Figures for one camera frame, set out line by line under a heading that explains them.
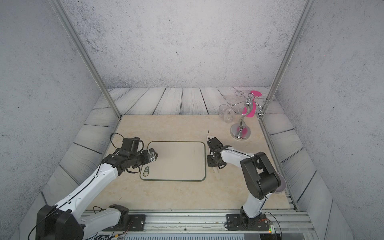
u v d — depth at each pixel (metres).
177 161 1.01
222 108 1.19
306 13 0.72
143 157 0.74
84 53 0.86
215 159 0.70
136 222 0.73
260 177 0.47
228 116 0.99
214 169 0.90
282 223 0.74
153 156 0.74
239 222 0.73
